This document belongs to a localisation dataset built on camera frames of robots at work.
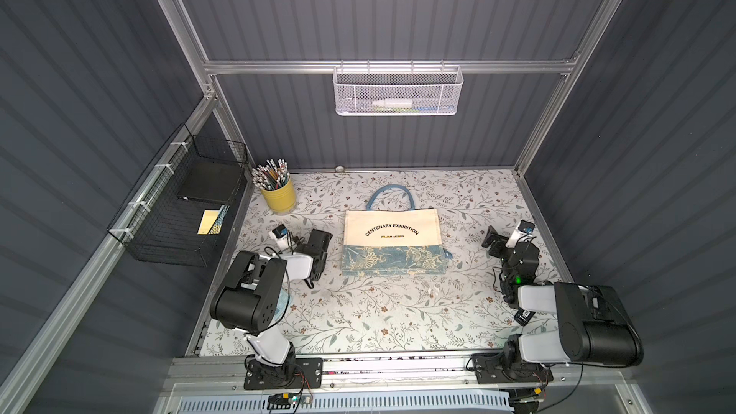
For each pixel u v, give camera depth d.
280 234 0.79
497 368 0.74
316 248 0.79
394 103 0.93
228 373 0.75
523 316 0.80
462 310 0.84
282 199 1.00
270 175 0.99
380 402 0.77
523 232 0.77
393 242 0.96
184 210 0.75
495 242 0.83
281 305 0.84
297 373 0.72
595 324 0.44
